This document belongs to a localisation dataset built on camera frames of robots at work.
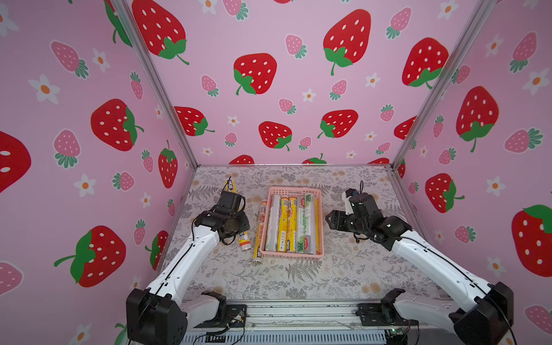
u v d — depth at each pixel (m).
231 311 0.75
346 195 0.73
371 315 0.73
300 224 0.93
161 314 0.38
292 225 0.93
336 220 0.70
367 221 0.57
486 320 0.43
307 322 0.73
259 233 0.90
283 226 0.93
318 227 0.94
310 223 0.90
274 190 1.04
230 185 0.86
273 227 0.93
